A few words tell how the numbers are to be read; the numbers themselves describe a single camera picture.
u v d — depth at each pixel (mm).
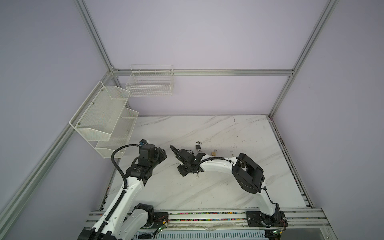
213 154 985
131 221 547
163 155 712
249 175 513
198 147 1015
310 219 758
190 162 704
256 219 732
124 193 472
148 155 584
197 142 1042
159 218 738
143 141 717
